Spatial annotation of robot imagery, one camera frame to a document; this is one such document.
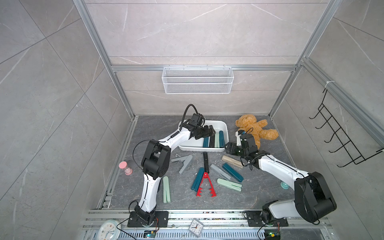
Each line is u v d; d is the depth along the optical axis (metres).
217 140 1.02
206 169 0.90
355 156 0.60
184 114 0.75
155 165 0.54
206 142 1.01
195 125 0.76
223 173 0.86
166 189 0.81
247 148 0.67
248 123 1.05
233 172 0.87
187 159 0.93
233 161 0.90
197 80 1.01
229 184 0.82
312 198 0.42
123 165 0.82
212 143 1.01
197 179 0.85
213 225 0.73
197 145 0.94
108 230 0.68
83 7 0.68
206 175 0.86
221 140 1.02
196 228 0.70
